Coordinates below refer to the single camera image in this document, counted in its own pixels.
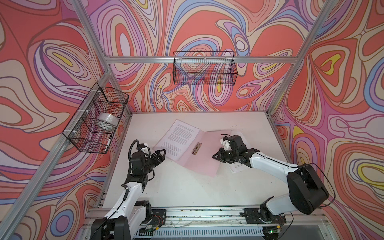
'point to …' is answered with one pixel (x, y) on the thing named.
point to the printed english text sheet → (177, 140)
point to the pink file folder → (199, 154)
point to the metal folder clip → (196, 148)
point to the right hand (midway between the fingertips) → (214, 159)
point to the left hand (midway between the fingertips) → (163, 152)
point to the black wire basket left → (82, 130)
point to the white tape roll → (107, 121)
